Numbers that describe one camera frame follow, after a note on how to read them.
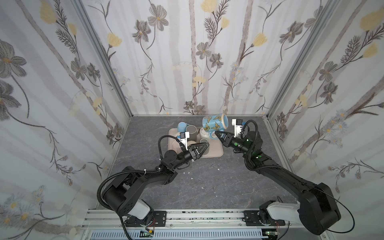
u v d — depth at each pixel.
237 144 0.67
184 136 0.70
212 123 0.73
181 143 0.70
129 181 0.49
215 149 0.99
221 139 0.72
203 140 0.93
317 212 0.41
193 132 0.97
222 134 0.73
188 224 0.73
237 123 0.69
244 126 0.68
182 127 1.01
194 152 0.67
